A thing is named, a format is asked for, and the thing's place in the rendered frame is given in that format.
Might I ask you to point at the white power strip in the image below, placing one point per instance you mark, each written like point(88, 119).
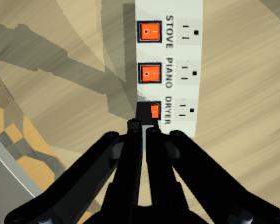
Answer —
point(168, 49)

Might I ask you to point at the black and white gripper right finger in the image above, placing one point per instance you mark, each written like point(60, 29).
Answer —
point(222, 197)

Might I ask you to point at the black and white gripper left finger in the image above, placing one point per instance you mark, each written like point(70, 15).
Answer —
point(67, 199)

